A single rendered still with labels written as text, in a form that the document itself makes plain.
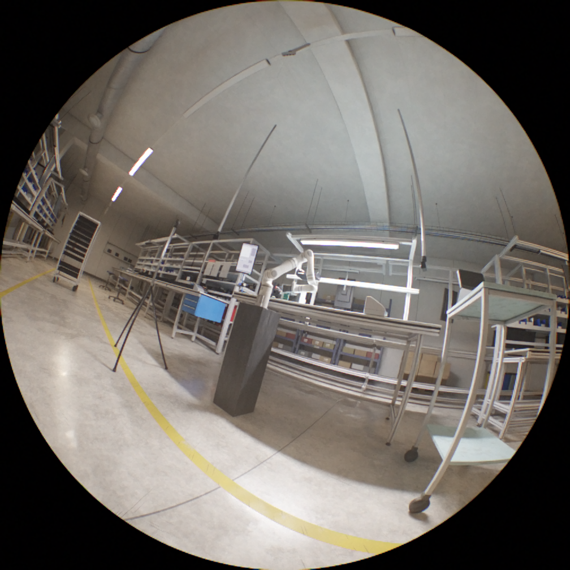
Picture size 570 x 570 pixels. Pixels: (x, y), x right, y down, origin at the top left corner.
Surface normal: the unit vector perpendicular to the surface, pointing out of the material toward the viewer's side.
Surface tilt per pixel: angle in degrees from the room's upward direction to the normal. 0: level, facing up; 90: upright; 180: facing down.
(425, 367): 90
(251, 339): 90
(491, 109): 180
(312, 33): 180
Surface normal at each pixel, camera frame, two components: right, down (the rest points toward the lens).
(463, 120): -0.26, 0.94
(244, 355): -0.50, -0.33
